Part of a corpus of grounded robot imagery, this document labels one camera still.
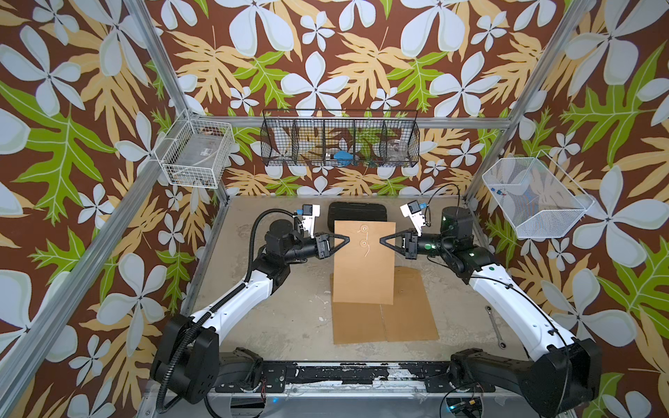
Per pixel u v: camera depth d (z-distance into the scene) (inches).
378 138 38.7
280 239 23.0
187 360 16.0
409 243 24.8
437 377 28.3
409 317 33.9
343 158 36.9
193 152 33.9
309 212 26.6
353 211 44.5
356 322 33.1
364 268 27.6
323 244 25.4
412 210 25.6
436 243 24.3
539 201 32.2
